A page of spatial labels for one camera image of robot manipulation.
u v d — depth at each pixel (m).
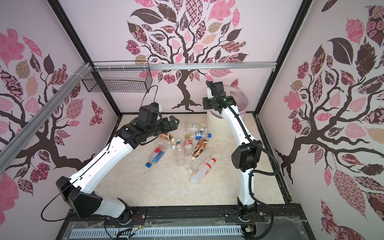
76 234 0.70
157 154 0.92
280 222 0.72
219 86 0.65
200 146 0.95
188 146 0.98
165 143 1.00
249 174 0.57
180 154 0.97
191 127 1.06
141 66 0.91
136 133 0.51
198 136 1.00
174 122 0.65
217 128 0.94
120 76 0.95
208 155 0.93
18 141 0.52
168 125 0.63
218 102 0.62
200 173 0.85
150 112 0.53
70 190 0.39
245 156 0.53
